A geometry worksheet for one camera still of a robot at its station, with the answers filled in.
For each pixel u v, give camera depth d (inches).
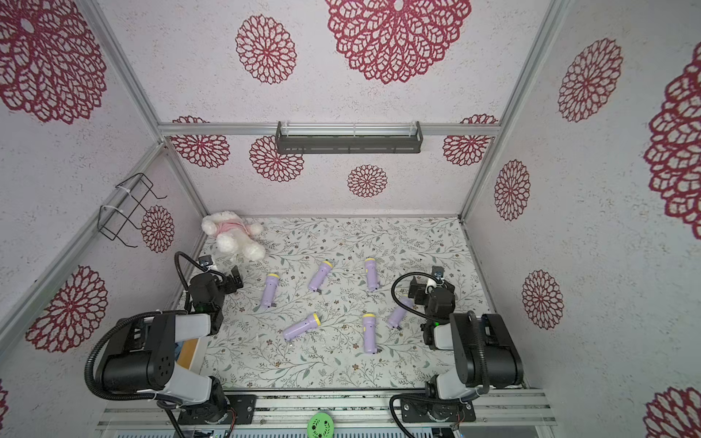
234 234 36.8
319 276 39.3
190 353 27.1
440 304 27.7
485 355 16.6
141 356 17.9
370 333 33.5
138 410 29.7
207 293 28.0
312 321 34.4
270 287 37.3
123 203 30.1
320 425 26.6
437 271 31.3
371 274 38.7
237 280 34.0
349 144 35.4
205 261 31.2
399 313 35.6
